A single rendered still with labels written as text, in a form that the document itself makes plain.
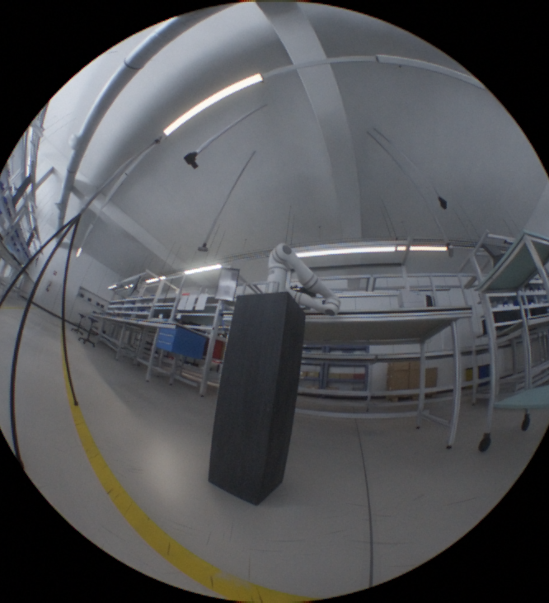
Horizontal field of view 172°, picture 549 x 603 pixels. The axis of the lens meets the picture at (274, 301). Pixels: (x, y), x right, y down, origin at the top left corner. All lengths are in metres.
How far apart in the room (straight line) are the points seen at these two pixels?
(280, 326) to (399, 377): 4.16
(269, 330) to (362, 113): 3.25
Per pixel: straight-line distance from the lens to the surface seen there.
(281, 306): 0.66
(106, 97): 3.91
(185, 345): 2.58
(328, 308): 1.04
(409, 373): 4.70
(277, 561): 0.65
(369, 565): 0.69
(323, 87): 2.81
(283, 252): 0.91
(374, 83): 3.40
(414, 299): 1.36
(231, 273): 2.76
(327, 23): 3.49
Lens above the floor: 0.55
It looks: 22 degrees up
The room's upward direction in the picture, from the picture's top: 8 degrees clockwise
